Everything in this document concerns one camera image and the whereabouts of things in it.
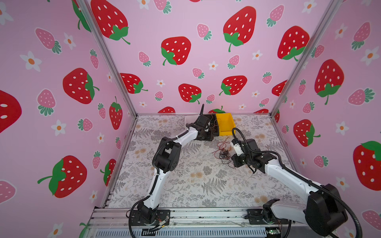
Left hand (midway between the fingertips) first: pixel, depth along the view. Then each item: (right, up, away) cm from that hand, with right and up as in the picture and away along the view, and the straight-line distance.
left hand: (212, 137), depth 102 cm
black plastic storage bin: (+2, +9, +7) cm, 11 cm away
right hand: (+10, -11, -16) cm, 22 cm away
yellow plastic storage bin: (+12, +10, +13) cm, 20 cm away
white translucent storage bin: (-15, +13, +8) cm, 22 cm away
